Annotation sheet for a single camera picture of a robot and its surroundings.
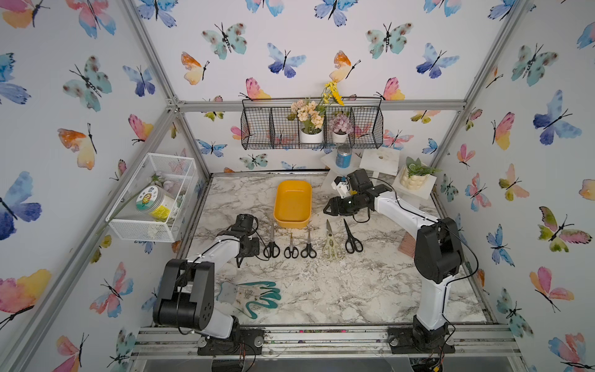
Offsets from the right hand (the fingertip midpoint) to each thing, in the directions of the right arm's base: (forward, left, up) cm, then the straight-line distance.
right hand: (330, 208), depth 91 cm
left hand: (-12, +30, -11) cm, 35 cm away
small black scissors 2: (-12, +15, -13) cm, 23 cm away
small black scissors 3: (-12, +22, -13) cm, 29 cm away
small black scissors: (-12, +8, -13) cm, 19 cm away
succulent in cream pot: (+9, -31, +11) cm, 34 cm away
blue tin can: (+21, -6, +7) cm, 23 cm away
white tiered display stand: (+17, -21, +8) cm, 28 cm away
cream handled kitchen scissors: (-11, -2, -12) cm, 17 cm away
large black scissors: (-8, -10, -14) cm, 19 cm away
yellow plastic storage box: (+9, +16, -14) cm, 23 cm away
